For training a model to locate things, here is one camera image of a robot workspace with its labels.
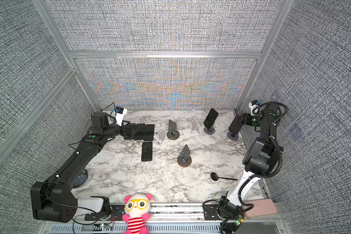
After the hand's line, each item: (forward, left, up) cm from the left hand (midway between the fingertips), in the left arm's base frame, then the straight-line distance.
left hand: (135, 124), depth 80 cm
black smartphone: (+11, -4, -22) cm, 25 cm away
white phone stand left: (+6, -13, -21) cm, 25 cm away
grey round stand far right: (+5, -63, -23) cm, 67 cm away
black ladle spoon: (-23, -44, -23) cm, 55 cm away
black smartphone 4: (+4, -61, -10) cm, 62 cm away
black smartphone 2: (-3, -3, -24) cm, 25 cm away
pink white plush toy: (-38, -2, -17) cm, 41 cm away
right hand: (+7, -67, -6) cm, 68 cm away
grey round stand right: (+10, -48, -23) cm, 54 cm away
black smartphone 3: (+15, -49, -14) cm, 53 cm away
